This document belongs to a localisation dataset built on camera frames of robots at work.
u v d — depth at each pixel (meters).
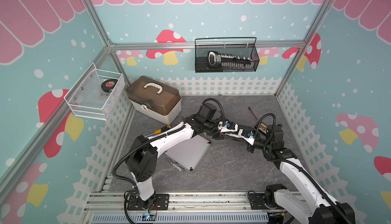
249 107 1.13
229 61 0.87
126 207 0.70
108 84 0.79
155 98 0.90
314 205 0.42
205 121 0.65
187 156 0.85
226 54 0.92
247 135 0.65
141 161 0.46
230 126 0.64
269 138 0.62
